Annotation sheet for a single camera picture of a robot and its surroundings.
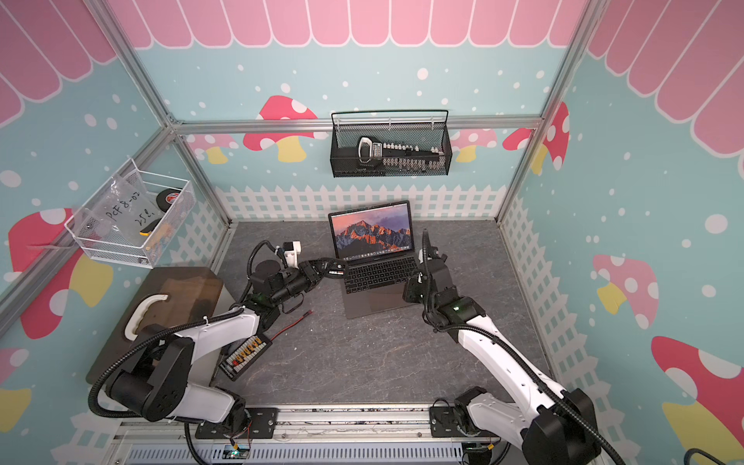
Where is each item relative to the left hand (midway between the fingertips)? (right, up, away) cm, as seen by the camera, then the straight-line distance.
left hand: (335, 266), depth 82 cm
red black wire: (-15, -19, +9) cm, 26 cm away
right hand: (+20, -3, -2) cm, 21 cm away
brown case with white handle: (-42, -8, -7) cm, 43 cm away
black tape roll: (-47, +19, -3) cm, 51 cm away
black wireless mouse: (+1, -1, -1) cm, 1 cm away
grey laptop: (+11, +6, +23) cm, 26 cm away
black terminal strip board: (-27, -27, +1) cm, 39 cm away
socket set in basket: (+20, +33, +6) cm, 39 cm away
